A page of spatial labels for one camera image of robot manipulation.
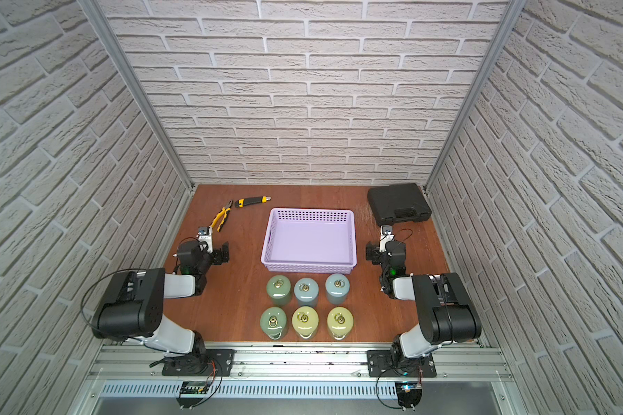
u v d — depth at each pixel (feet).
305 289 2.60
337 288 2.65
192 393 2.36
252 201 3.73
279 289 2.61
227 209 3.60
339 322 2.41
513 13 2.27
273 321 2.39
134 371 5.31
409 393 2.32
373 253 2.78
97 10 2.29
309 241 3.38
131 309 1.49
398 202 3.58
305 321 2.41
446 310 1.46
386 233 2.63
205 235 2.68
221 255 2.79
